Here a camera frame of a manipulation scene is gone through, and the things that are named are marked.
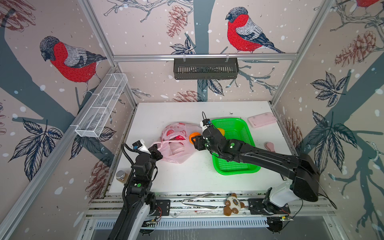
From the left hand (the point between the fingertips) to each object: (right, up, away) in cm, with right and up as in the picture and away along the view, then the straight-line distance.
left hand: (156, 143), depth 78 cm
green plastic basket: (+48, +6, +23) cm, 54 cm away
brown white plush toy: (+40, -29, -5) cm, 50 cm away
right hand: (+20, +2, 0) cm, 20 cm away
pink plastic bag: (+7, -4, +17) cm, 19 cm away
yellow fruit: (+39, +5, +18) cm, 43 cm away
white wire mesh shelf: (-30, +14, -5) cm, 33 cm away
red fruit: (+11, +1, +12) cm, 16 cm away
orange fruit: (+20, +5, -2) cm, 21 cm away
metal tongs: (+28, -33, -2) cm, 43 cm away
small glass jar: (-17, -15, -4) cm, 23 cm away
